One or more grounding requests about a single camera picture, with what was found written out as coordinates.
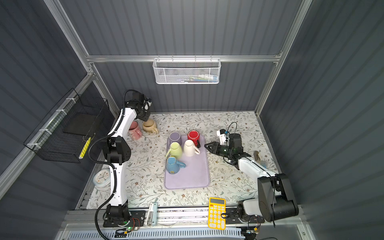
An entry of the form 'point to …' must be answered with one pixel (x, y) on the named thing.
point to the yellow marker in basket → (84, 148)
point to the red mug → (194, 135)
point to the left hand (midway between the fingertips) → (142, 115)
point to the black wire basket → (62, 135)
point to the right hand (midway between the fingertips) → (208, 147)
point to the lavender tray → (195, 174)
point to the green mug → (175, 150)
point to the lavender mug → (174, 136)
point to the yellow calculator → (216, 207)
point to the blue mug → (173, 166)
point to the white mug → (189, 149)
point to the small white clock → (102, 177)
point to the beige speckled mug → (150, 126)
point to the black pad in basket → (81, 123)
